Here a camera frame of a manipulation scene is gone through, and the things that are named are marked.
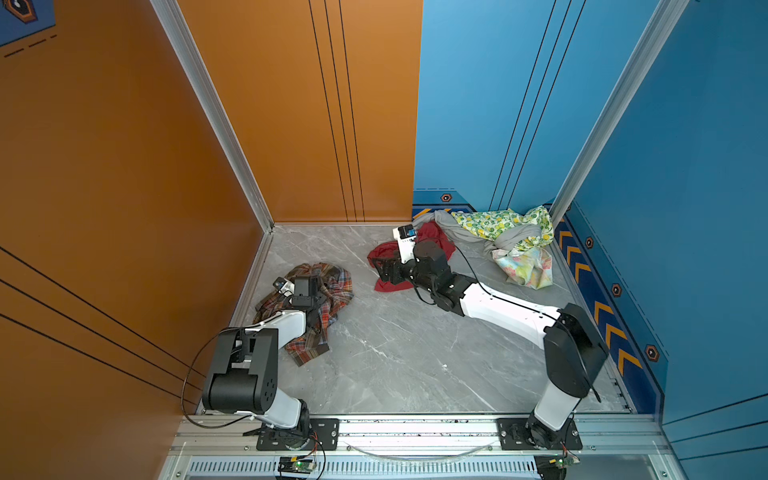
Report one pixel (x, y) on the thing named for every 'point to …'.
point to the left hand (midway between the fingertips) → (313, 291)
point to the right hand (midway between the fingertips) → (380, 257)
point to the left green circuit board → (296, 464)
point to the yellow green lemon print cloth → (494, 223)
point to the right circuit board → (553, 467)
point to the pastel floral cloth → (531, 267)
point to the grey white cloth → (471, 245)
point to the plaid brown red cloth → (339, 290)
